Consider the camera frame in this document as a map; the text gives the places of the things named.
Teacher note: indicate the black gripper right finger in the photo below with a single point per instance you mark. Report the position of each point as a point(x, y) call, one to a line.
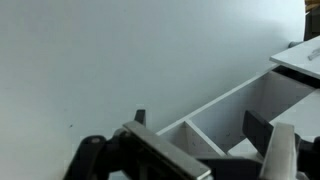
point(280, 150)

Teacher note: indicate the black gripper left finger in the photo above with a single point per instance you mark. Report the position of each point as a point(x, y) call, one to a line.
point(160, 146)

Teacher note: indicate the white toy kitchen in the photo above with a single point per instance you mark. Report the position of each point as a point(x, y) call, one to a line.
point(233, 113)

